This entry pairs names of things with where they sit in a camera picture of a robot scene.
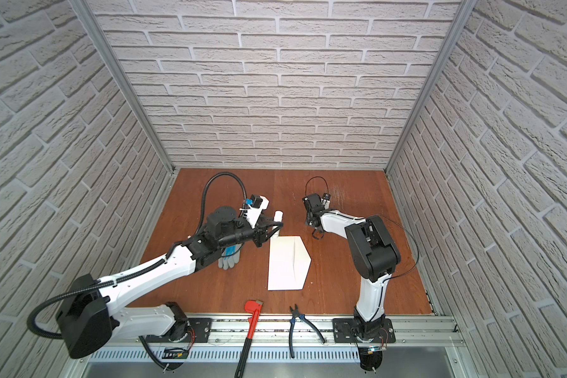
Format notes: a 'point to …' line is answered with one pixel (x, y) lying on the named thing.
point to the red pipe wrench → (253, 306)
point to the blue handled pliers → (295, 313)
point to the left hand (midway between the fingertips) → (281, 220)
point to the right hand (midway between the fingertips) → (317, 216)
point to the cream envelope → (289, 262)
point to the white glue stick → (278, 215)
